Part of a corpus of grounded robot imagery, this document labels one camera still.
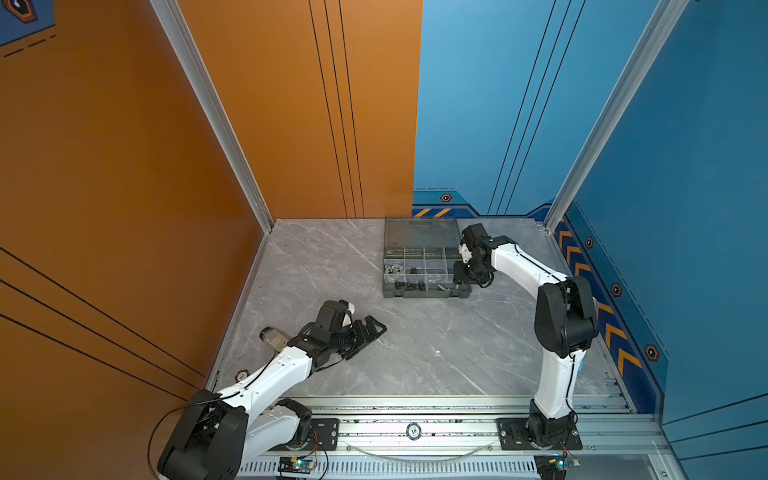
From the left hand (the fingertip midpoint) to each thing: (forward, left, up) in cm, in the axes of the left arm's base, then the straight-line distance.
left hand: (379, 333), depth 84 cm
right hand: (+19, -25, -1) cm, 32 cm away
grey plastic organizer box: (+31, -13, -4) cm, 34 cm away
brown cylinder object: (-1, +30, -2) cm, 30 cm away
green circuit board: (-30, +18, -8) cm, 36 cm away
